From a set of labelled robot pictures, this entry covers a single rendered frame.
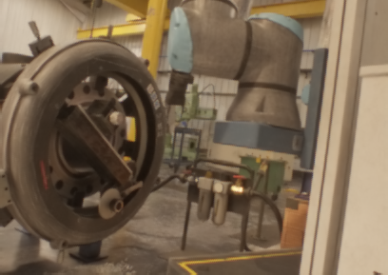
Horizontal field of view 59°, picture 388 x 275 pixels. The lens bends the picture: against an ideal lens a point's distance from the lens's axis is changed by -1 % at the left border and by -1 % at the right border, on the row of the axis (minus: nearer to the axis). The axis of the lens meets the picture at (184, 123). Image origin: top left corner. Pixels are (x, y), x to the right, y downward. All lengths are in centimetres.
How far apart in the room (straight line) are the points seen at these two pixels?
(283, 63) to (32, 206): 81
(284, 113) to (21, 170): 74
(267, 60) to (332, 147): 25
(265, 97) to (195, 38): 21
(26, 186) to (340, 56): 91
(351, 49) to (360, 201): 36
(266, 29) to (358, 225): 47
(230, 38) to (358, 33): 30
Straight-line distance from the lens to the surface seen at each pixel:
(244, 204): 192
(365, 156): 68
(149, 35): 518
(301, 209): 161
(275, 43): 86
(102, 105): 117
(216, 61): 82
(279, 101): 83
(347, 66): 86
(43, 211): 115
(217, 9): 85
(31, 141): 108
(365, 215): 68
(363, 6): 93
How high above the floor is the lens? 66
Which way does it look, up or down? 2 degrees up
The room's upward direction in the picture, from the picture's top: 8 degrees clockwise
